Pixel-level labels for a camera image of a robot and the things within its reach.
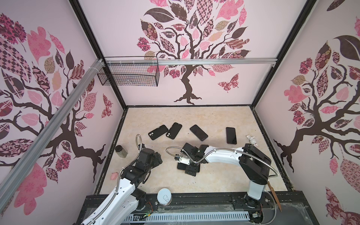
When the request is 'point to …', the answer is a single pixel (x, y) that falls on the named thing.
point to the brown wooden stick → (275, 196)
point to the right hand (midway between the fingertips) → (189, 163)
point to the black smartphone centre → (201, 134)
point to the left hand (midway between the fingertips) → (156, 159)
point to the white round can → (164, 196)
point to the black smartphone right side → (231, 136)
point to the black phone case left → (158, 131)
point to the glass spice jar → (121, 151)
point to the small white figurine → (251, 140)
